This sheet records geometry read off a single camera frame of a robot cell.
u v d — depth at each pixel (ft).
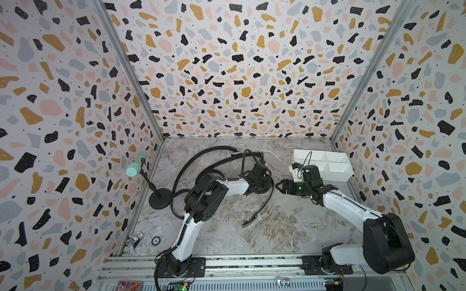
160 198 3.02
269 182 2.89
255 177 2.60
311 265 2.45
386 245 1.40
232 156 3.60
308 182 2.32
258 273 2.40
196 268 2.40
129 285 2.22
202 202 1.75
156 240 2.62
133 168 2.11
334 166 3.37
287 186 2.59
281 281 2.30
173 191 3.04
